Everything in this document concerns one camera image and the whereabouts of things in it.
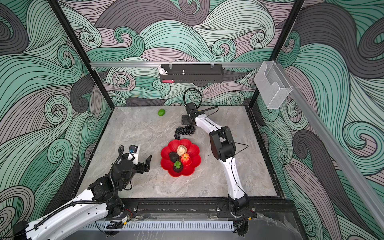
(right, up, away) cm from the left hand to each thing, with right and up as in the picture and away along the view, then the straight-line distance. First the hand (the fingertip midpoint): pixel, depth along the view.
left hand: (143, 153), depth 77 cm
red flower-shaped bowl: (+27, -2, +16) cm, 31 cm away
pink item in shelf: (+11, +41, +13) cm, 44 cm away
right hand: (+23, +17, +29) cm, 40 cm away
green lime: (+2, +23, +37) cm, 43 cm away
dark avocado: (+15, -5, +10) cm, 19 cm away
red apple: (+22, -6, +8) cm, 25 cm away
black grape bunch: (+24, +11, +24) cm, 35 cm away
